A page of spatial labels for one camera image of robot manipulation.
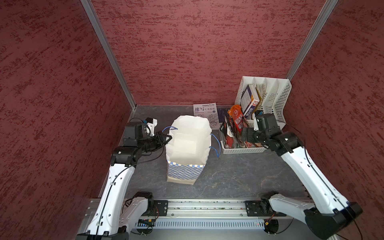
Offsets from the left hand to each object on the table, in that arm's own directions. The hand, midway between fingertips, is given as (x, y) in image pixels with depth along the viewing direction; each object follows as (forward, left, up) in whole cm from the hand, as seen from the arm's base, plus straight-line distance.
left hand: (170, 140), depth 69 cm
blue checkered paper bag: (+8, -7, -24) cm, 26 cm away
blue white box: (+36, -47, -7) cm, 60 cm away
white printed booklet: (+43, -23, -26) cm, 55 cm away
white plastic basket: (+6, -33, -22) cm, 40 cm away
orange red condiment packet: (+26, -37, -10) cm, 46 cm away
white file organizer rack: (+50, -71, -13) cm, 88 cm away
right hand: (+5, -39, -2) cm, 40 cm away
